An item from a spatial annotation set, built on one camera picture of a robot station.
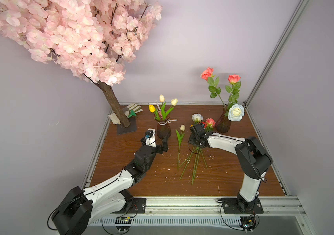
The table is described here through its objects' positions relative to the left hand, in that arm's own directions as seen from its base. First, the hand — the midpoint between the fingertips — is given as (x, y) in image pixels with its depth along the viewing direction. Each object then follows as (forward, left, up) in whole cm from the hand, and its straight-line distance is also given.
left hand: (161, 134), depth 78 cm
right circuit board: (-37, -43, -21) cm, 61 cm away
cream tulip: (+17, 0, +3) cm, 18 cm away
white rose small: (+24, -24, -14) cm, 36 cm away
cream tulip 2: (+17, -6, +8) cm, 20 cm away
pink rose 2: (+30, -43, +15) cm, 54 cm away
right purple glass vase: (+17, -41, -12) cm, 46 cm away
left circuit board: (-37, +19, -22) cm, 47 cm away
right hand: (+9, -19, -17) cm, 27 cm away
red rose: (+20, -30, -17) cm, 40 cm away
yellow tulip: (+10, +5, +10) cm, 15 cm away
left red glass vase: (+11, 0, -9) cm, 14 cm away
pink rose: (+21, -33, -16) cm, 42 cm away
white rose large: (+4, -37, +14) cm, 40 cm away
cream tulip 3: (+17, -13, -18) cm, 28 cm away
